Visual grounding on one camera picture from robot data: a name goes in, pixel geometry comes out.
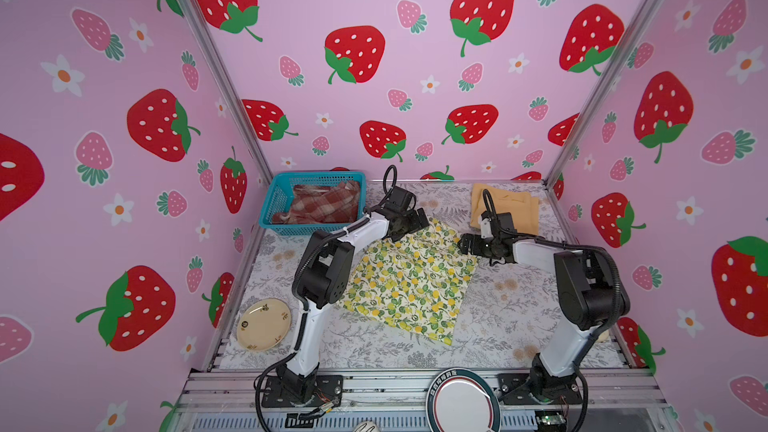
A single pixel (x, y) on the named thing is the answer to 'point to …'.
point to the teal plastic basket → (280, 195)
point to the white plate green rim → (461, 400)
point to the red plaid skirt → (322, 204)
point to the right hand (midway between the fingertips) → (471, 243)
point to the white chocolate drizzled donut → (366, 426)
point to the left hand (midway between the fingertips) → (422, 224)
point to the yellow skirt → (523, 207)
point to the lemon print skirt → (414, 282)
